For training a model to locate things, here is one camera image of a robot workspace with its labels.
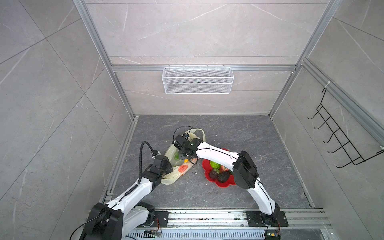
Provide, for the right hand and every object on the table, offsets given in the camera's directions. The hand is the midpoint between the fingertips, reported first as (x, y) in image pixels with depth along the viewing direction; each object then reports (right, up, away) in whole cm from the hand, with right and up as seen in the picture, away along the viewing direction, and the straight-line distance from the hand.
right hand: (183, 153), depth 91 cm
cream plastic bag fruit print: (-1, -6, -10) cm, 11 cm away
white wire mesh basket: (+7, +49, +9) cm, 50 cm away
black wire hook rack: (+75, +12, -23) cm, 79 cm away
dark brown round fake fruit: (+18, -11, -8) cm, 22 cm away
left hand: (-9, -4, -3) cm, 10 cm away
